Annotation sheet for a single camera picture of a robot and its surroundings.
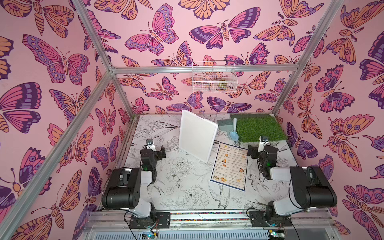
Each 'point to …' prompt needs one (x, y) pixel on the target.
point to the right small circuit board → (278, 233)
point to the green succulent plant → (222, 84)
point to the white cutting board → (197, 135)
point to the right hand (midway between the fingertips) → (258, 145)
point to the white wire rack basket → (214, 77)
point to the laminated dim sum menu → (230, 166)
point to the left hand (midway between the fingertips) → (156, 145)
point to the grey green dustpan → (226, 125)
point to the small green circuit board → (149, 235)
